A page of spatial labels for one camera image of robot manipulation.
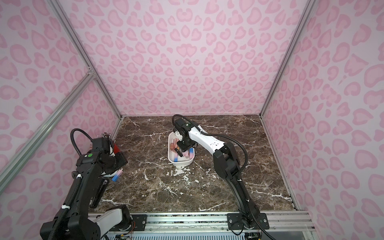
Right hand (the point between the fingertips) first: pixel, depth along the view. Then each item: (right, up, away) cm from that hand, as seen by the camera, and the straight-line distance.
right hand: (186, 147), depth 94 cm
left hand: (-32, -6, -14) cm, 35 cm away
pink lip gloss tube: (-10, 0, +5) cm, 11 cm away
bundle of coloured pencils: (-46, +8, -8) cm, 47 cm away
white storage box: (-8, -7, +2) cm, 10 cm away
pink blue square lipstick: (+4, -4, +2) cm, 5 cm away
